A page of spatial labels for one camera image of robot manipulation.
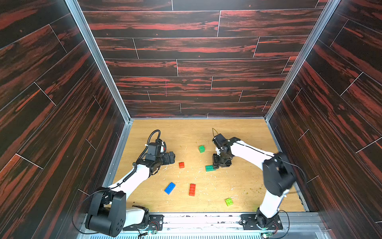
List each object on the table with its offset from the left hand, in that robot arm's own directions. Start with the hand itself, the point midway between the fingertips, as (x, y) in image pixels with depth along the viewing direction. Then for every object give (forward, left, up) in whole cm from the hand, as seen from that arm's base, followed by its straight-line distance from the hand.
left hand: (170, 156), depth 90 cm
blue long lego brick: (-17, -1, -7) cm, 19 cm away
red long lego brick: (-18, -14, -6) cm, 24 cm away
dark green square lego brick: (+9, -20, -5) cm, 23 cm away
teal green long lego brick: (-5, -24, -6) cm, 25 cm away
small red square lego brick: (-2, -7, -7) cm, 10 cm away
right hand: (-2, -30, -5) cm, 31 cm away
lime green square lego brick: (-24, -34, -6) cm, 42 cm away
